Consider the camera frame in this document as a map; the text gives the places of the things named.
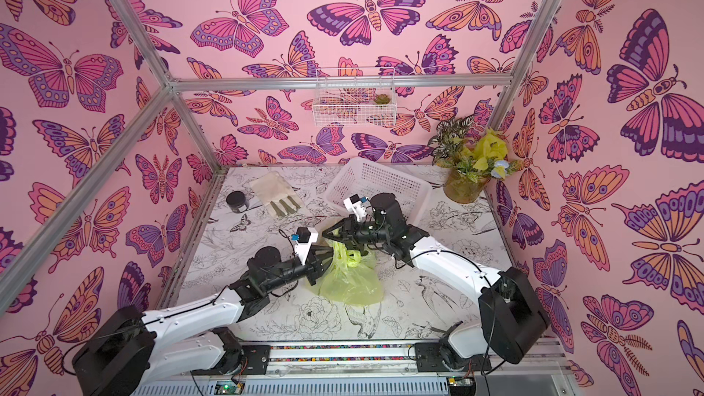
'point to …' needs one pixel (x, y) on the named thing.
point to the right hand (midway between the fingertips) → (326, 233)
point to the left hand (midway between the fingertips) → (338, 252)
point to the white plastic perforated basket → (368, 177)
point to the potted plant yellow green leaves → (467, 159)
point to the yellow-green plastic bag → (350, 277)
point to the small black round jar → (236, 201)
